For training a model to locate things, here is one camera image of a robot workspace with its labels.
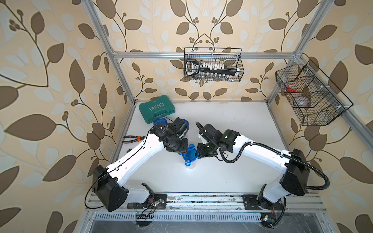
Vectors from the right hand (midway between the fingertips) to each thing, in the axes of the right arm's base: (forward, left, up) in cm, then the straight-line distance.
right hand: (196, 154), depth 77 cm
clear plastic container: (-5, +4, 0) cm, 6 cm away
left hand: (+2, +7, +4) cm, 9 cm away
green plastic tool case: (+41, +29, -7) cm, 51 cm away
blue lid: (+24, +22, -1) cm, 33 cm away
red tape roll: (+29, -55, +19) cm, 65 cm away
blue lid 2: (+1, +3, -3) cm, 5 cm away
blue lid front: (+35, +6, -17) cm, 39 cm away
